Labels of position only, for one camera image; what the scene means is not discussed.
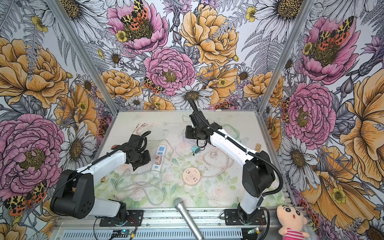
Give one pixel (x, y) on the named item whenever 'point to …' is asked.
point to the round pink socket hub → (191, 176)
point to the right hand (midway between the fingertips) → (188, 137)
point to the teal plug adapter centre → (196, 148)
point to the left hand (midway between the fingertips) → (148, 164)
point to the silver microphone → (179, 204)
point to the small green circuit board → (121, 233)
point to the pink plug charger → (158, 158)
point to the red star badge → (114, 147)
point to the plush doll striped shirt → (292, 220)
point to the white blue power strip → (160, 150)
